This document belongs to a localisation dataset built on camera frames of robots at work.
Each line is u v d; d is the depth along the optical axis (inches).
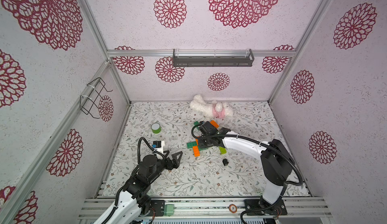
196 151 35.3
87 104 28.9
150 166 22.7
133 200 21.1
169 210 28.2
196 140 31.3
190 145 36.4
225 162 34.6
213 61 34.6
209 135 26.7
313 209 29.3
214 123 41.8
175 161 27.0
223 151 36.1
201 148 31.9
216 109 39.6
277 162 18.6
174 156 27.1
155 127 39.2
